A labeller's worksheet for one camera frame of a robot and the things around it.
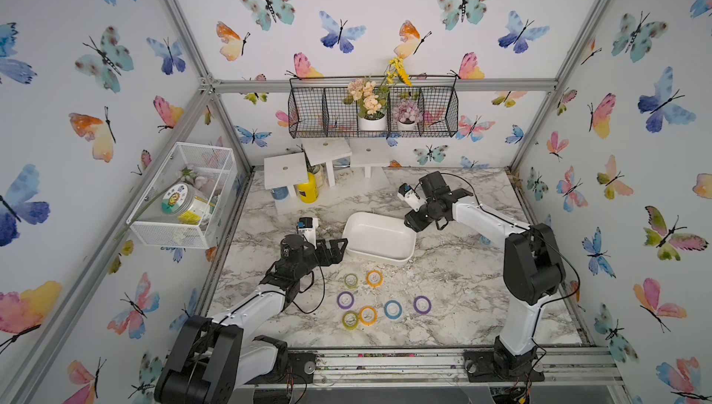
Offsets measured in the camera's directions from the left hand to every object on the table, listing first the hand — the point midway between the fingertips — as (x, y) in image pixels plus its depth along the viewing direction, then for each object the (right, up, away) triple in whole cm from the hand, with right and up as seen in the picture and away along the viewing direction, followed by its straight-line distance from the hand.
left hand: (338, 238), depth 86 cm
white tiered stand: (-18, +22, +14) cm, 31 cm away
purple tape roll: (+2, -19, 0) cm, 19 cm away
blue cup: (-24, +14, +19) cm, 34 cm away
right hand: (+25, +7, +9) cm, 27 cm away
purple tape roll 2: (+26, -20, -1) cm, 33 cm away
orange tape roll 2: (+8, -24, -4) cm, 26 cm away
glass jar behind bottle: (-9, +22, +22) cm, 32 cm away
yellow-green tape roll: (+4, -23, -4) cm, 24 cm away
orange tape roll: (+11, -14, +5) cm, 18 cm away
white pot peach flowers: (+10, +39, +6) cm, 41 cm away
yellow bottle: (-13, +15, +16) cm, 25 cm away
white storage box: (+13, -3, +14) cm, 19 cm away
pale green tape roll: (+4, -14, +3) cm, 15 cm away
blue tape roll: (+18, -21, -3) cm, 28 cm away
